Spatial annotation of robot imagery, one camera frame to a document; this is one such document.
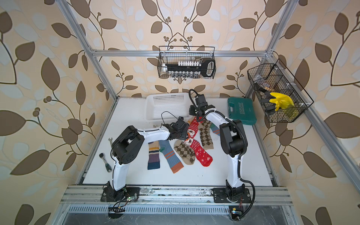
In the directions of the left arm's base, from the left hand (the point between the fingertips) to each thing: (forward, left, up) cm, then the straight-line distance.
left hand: (181, 132), depth 97 cm
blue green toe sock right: (+3, -24, 0) cm, 24 cm away
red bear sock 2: (-18, -14, -1) cm, 23 cm away
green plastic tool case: (+18, -46, +5) cm, 50 cm away
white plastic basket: (+26, +12, -2) cm, 29 cm away
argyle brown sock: (-1, -17, -1) cm, 17 cm away
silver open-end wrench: (-5, +49, -3) cm, 49 cm away
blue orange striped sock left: (-17, +6, -2) cm, 18 cm away
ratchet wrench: (-24, +44, -3) cm, 50 cm away
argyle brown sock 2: (-14, -3, 0) cm, 14 cm away
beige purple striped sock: (-19, +17, -2) cm, 26 cm away
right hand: (+14, -7, +7) cm, 17 cm away
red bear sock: (+5, -9, -1) cm, 11 cm away
